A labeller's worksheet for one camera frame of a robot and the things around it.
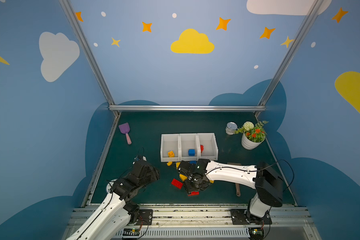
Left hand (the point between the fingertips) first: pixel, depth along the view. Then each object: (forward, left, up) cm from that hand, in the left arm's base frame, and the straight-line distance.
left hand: (156, 171), depth 80 cm
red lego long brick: (-3, -11, -8) cm, 15 cm away
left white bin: (+26, -5, -10) cm, 29 cm away
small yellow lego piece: (+9, -6, -10) cm, 15 cm away
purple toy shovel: (+38, +30, -9) cm, 49 cm away
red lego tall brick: (+17, -27, -4) cm, 32 cm away
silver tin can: (+36, -50, -5) cm, 62 cm away
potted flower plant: (+23, -58, +5) cm, 62 cm away
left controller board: (-26, +11, -13) cm, 31 cm away
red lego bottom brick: (-12, -20, +3) cm, 23 cm away
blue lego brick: (+17, -20, -8) cm, 28 cm away
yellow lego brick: (-2, -32, -9) cm, 33 cm away
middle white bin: (+26, -18, -9) cm, 33 cm away
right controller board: (-26, -52, -13) cm, 59 cm away
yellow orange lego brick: (+14, -7, -6) cm, 17 cm away
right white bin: (+27, -33, -8) cm, 43 cm away
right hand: (-7, -20, -5) cm, 22 cm away
